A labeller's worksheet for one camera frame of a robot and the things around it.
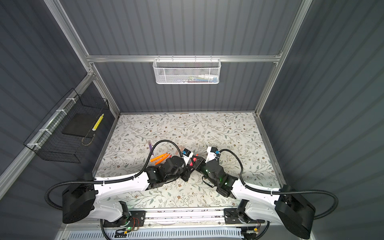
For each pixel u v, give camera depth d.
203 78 0.92
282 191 0.46
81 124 0.75
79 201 0.43
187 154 0.69
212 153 0.72
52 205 0.43
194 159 0.76
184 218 0.76
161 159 0.94
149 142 1.02
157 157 0.97
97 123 0.77
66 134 0.71
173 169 0.60
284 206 0.43
